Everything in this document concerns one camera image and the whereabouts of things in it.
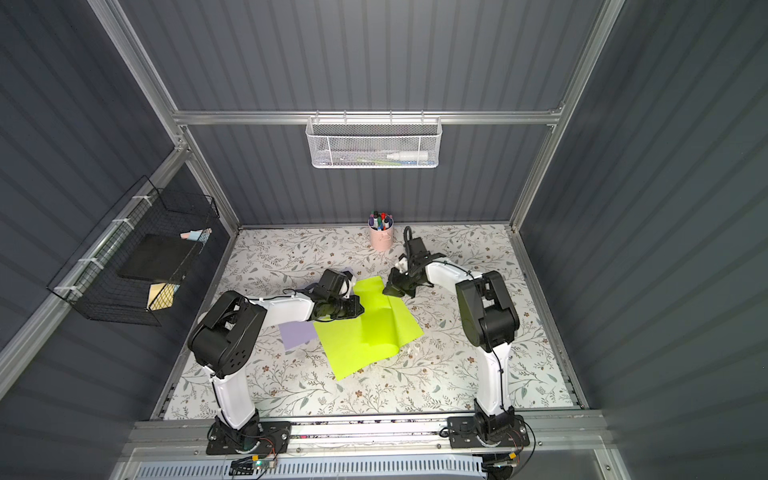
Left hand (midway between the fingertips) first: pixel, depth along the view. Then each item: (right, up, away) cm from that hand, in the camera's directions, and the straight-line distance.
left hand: (368, 313), depth 94 cm
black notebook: (-51, +18, -20) cm, 58 cm away
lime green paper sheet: (-10, -6, -5) cm, 12 cm away
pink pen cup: (+4, +24, +14) cm, 28 cm away
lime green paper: (+5, -3, -1) cm, 6 cm away
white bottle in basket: (+13, +50, -1) cm, 52 cm away
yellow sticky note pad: (-40, +10, -33) cm, 53 cm away
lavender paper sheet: (-22, -5, -4) cm, 23 cm away
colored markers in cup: (+4, +31, +11) cm, 33 cm away
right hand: (+4, +6, 0) cm, 8 cm away
